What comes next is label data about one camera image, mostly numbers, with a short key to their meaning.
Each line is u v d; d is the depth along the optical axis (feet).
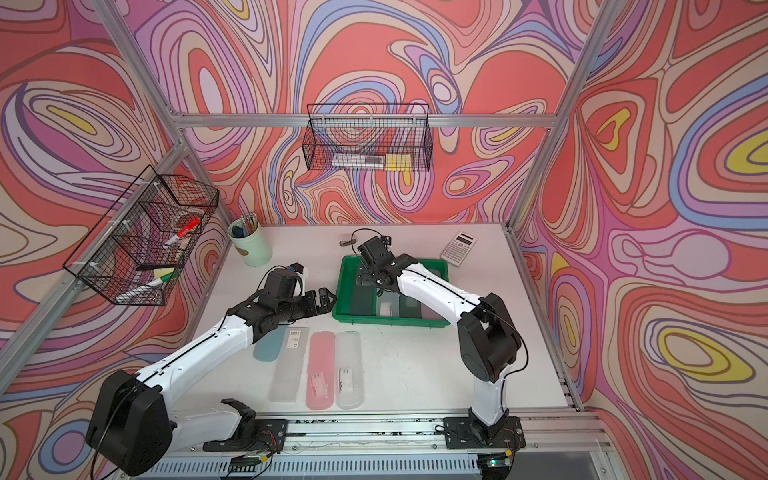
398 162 2.98
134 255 2.41
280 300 2.10
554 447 2.38
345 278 3.30
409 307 3.15
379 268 2.18
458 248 3.65
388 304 3.15
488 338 1.55
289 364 2.78
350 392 2.58
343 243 3.73
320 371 2.72
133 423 1.29
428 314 3.07
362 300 3.21
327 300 2.47
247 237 3.22
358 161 2.69
